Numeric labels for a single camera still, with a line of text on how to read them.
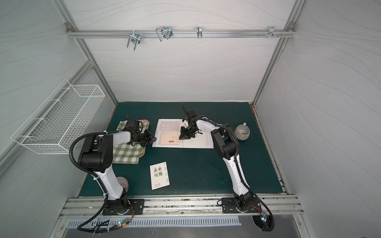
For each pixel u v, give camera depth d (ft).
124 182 2.56
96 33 2.57
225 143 1.95
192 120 2.57
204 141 3.23
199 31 2.56
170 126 3.43
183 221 2.31
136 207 2.42
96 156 1.66
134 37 2.57
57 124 2.22
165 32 2.51
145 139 2.90
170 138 3.23
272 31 2.51
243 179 2.08
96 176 1.74
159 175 2.76
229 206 2.42
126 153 3.02
